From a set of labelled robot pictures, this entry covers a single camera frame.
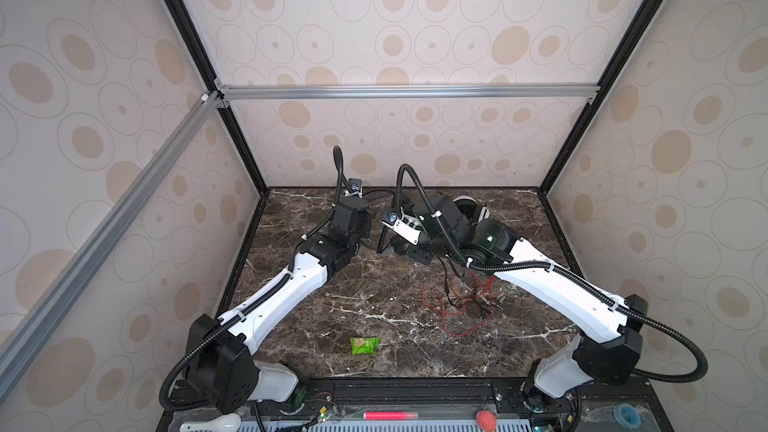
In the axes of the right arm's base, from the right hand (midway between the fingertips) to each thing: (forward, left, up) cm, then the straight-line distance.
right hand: (408, 229), depth 70 cm
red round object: (-35, -17, -27) cm, 47 cm away
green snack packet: (-18, +12, -27) cm, 35 cm away
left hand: (+10, +12, -2) cm, 16 cm away
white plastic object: (-35, +44, -28) cm, 62 cm away
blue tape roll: (-34, -52, -30) cm, 69 cm away
